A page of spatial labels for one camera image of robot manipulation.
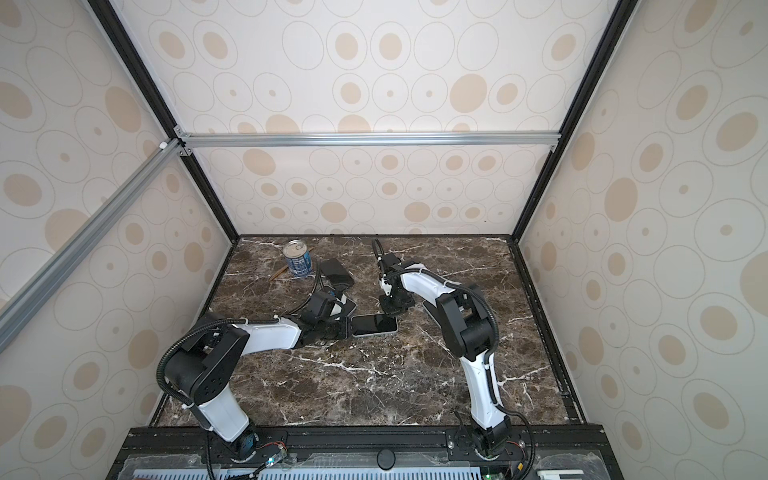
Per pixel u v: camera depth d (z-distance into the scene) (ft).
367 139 2.92
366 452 2.42
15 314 1.66
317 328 2.43
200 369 1.53
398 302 2.82
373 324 3.93
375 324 3.91
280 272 3.58
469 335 1.82
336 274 3.54
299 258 3.29
